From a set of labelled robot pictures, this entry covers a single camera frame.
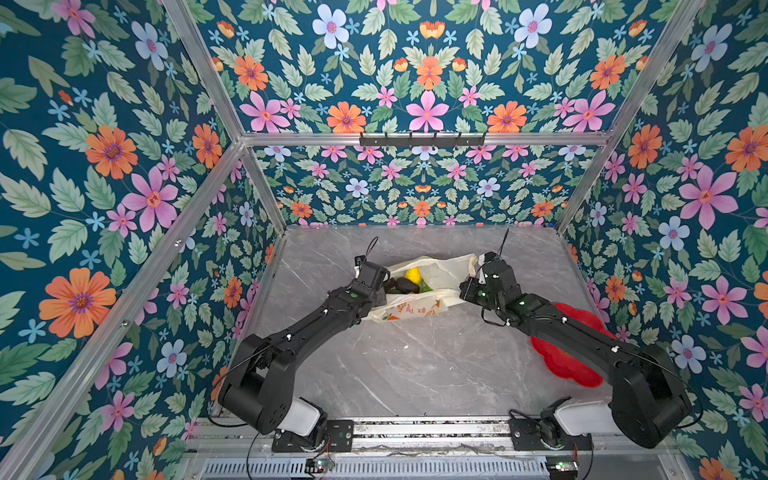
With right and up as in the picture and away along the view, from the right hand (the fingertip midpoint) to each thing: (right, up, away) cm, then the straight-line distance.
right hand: (459, 282), depth 85 cm
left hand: (-23, -1, +2) cm, 23 cm away
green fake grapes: (-10, -3, +11) cm, 15 cm away
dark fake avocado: (-17, -2, +13) cm, 21 cm away
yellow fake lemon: (-13, +1, +14) cm, 19 cm away
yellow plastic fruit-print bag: (-2, +1, +1) cm, 2 cm away
